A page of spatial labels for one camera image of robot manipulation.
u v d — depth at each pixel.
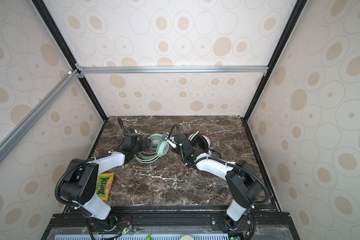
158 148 0.92
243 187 0.45
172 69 0.92
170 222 0.75
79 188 0.46
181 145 0.63
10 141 0.55
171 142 0.74
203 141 0.95
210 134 1.10
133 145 0.75
